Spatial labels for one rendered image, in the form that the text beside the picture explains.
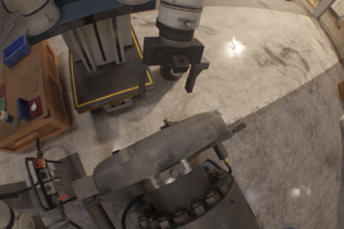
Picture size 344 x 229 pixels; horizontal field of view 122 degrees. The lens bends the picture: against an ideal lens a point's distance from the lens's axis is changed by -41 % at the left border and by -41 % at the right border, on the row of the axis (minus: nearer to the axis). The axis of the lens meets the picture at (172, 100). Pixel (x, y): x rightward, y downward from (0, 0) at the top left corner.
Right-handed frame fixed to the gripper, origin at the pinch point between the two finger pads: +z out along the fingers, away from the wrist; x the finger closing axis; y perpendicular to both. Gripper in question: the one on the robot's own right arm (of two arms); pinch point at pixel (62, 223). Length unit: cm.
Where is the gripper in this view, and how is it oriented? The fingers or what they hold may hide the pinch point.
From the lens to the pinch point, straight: 79.0
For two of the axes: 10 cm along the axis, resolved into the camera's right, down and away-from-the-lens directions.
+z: 5.6, -0.5, 8.3
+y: -5.4, 7.4, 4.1
